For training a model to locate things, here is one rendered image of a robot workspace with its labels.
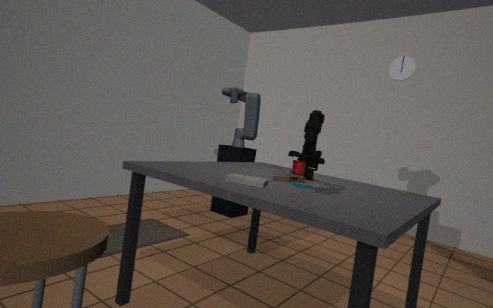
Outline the red cup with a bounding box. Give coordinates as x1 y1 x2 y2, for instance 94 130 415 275
292 160 307 176

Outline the brown wooden plank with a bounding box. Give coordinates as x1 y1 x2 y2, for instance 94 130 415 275
273 176 304 182

